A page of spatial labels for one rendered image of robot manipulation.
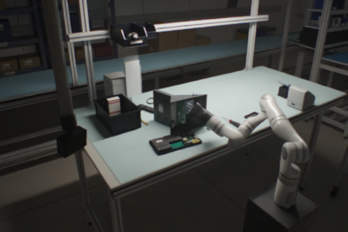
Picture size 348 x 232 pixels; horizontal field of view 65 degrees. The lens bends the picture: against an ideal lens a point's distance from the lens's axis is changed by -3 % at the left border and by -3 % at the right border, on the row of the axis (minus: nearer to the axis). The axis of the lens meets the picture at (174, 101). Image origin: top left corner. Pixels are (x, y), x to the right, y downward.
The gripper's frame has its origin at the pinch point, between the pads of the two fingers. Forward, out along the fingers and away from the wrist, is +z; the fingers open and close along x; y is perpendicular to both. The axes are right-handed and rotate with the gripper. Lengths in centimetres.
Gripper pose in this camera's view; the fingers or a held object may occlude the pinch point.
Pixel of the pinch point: (186, 102)
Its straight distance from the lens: 159.5
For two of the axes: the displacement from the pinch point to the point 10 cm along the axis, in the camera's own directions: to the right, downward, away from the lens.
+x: -6.2, 7.8, -0.2
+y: -2.7, -2.4, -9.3
